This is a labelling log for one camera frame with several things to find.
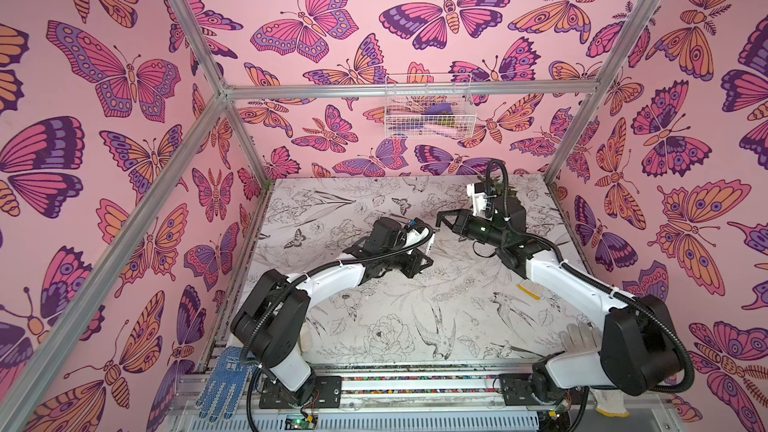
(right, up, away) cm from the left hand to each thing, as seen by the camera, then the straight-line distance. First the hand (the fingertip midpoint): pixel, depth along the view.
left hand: (433, 259), depth 82 cm
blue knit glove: (-54, -32, -8) cm, 63 cm away
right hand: (+1, +13, -3) cm, 14 cm away
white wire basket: (+1, +47, +13) cm, 48 cm away
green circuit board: (-34, -38, -10) cm, 52 cm away
